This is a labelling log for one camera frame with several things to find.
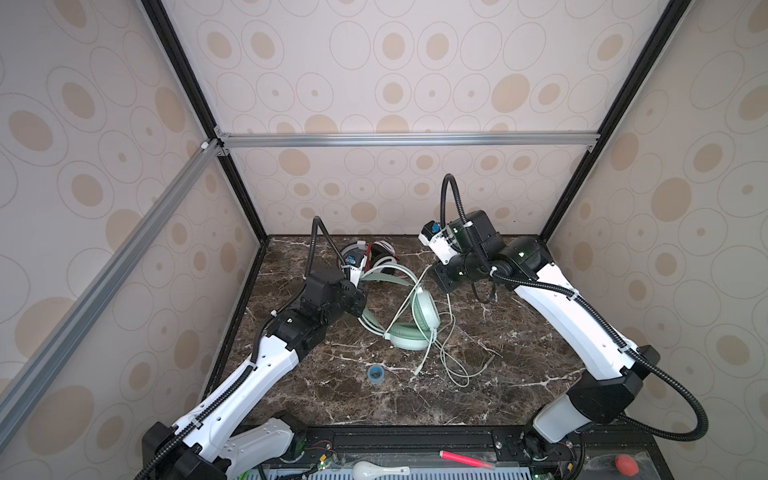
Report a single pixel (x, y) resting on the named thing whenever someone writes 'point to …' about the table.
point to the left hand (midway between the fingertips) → (372, 279)
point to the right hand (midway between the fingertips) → (432, 270)
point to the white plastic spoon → (366, 470)
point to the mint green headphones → (426, 319)
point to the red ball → (627, 465)
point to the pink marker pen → (467, 460)
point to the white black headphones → (383, 253)
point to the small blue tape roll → (375, 374)
